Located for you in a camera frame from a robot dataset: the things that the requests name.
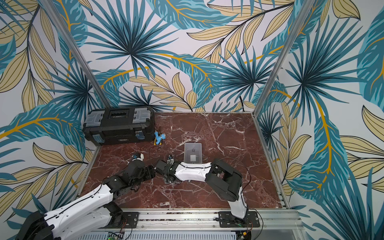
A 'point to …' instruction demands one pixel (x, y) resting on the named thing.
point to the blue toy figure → (158, 138)
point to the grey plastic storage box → (193, 153)
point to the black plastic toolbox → (118, 125)
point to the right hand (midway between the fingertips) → (170, 176)
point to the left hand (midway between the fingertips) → (152, 171)
